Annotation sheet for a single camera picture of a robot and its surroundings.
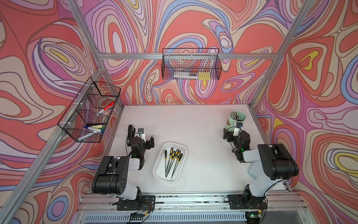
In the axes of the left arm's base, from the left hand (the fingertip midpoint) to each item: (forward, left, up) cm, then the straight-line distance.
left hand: (146, 136), depth 93 cm
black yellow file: (-13, -14, -6) cm, 20 cm away
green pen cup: (+8, -60, +11) cm, 61 cm away
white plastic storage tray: (-21, -10, -7) cm, 25 cm away
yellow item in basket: (+29, -39, +28) cm, 56 cm away
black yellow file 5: (-15, -22, -7) cm, 28 cm away
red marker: (+3, +18, +24) cm, 30 cm away
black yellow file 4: (-12, -20, -6) cm, 24 cm away
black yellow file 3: (-11, -19, -6) cm, 22 cm away
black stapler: (+5, +12, -3) cm, 13 cm away
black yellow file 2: (-11, -17, -6) cm, 21 cm away
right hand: (+4, -59, 0) cm, 60 cm away
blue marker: (-10, +21, +22) cm, 32 cm away
